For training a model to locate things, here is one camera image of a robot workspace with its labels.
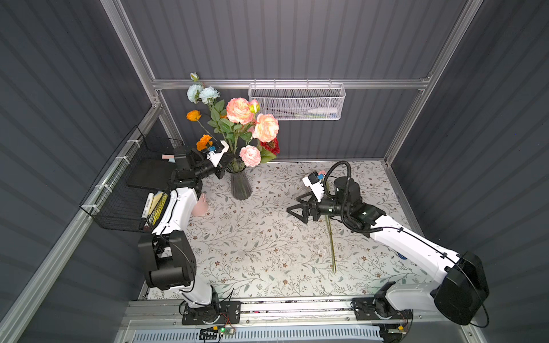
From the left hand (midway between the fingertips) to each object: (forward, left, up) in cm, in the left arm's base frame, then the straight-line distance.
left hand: (230, 153), depth 79 cm
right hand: (-19, -24, -6) cm, 31 cm away
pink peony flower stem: (-5, -9, +3) cm, 11 cm away
